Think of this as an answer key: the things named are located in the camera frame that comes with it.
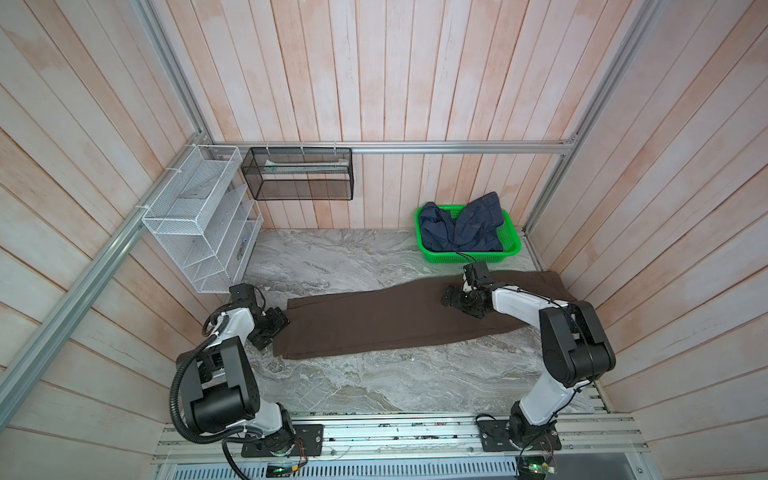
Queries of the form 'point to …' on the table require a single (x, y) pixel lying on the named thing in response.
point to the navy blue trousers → (475, 228)
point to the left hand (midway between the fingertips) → (282, 332)
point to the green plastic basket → (510, 235)
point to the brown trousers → (335, 322)
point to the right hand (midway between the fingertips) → (453, 301)
